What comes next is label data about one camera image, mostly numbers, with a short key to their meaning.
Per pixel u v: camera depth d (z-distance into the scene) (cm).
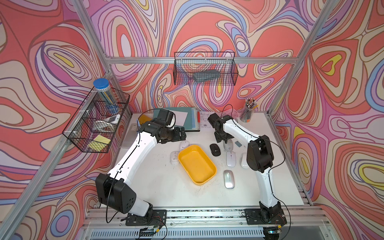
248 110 107
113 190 40
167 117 61
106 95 74
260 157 56
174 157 92
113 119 73
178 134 69
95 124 71
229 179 84
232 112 119
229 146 98
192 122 112
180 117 113
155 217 73
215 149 96
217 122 73
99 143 64
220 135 74
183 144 99
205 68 97
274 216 68
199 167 90
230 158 92
